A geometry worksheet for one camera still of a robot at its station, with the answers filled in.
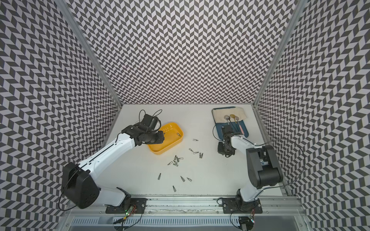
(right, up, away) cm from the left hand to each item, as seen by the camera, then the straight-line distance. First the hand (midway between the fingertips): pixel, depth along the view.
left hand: (162, 140), depth 82 cm
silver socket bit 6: (+7, -17, +6) cm, 19 cm away
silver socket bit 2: (+23, -11, +9) cm, 27 cm away
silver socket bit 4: (+6, -12, +8) cm, 16 cm away
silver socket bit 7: (-2, -22, 0) cm, 22 cm away
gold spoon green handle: (+50, +14, +31) cm, 60 cm away
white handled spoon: (+44, +13, +27) cm, 53 cm away
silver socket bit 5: (+4, -15, +4) cm, 16 cm away
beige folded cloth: (+38, +15, +26) cm, 48 cm away
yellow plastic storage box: (+4, +1, +18) cm, 18 cm away
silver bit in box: (+7, +1, +20) cm, 21 cm away
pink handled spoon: (+52, +12, +27) cm, 59 cm away
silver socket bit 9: (+16, -23, 0) cm, 28 cm away
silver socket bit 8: (+12, -24, 0) cm, 27 cm away
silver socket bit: (+16, -9, +12) cm, 22 cm away
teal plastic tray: (+51, +6, +21) cm, 56 cm away
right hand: (+37, -11, +10) cm, 40 cm away
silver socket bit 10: (+8, -27, -3) cm, 29 cm away
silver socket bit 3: (+10, -13, +7) cm, 18 cm away
